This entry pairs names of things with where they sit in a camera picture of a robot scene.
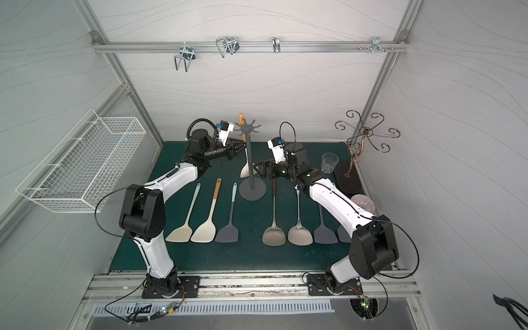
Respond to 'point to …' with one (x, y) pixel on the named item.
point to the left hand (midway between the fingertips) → (249, 144)
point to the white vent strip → (137, 310)
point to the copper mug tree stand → (346, 172)
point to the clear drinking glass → (329, 161)
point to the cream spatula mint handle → (184, 234)
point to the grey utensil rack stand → (251, 189)
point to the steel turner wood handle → (273, 236)
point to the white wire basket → (76, 177)
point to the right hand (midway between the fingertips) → (261, 162)
